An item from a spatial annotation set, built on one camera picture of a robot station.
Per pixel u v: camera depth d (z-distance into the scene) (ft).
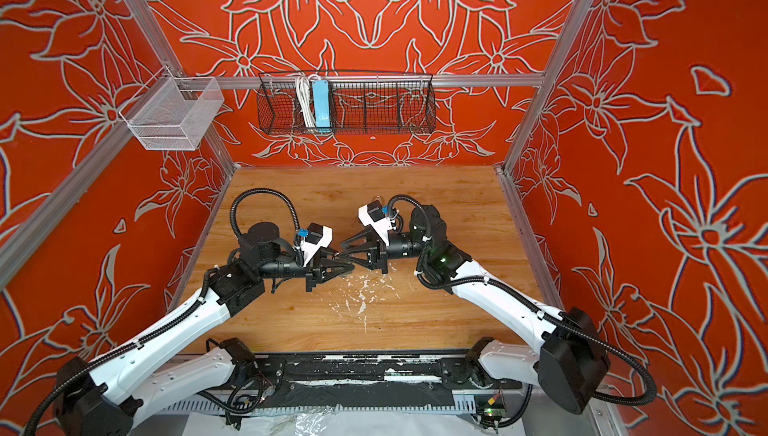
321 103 2.92
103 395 1.27
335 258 2.02
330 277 2.05
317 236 1.81
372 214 1.81
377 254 1.88
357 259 2.00
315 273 1.88
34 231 1.75
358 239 2.04
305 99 2.93
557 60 2.87
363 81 3.03
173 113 3.01
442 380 2.38
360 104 3.20
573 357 1.28
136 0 2.45
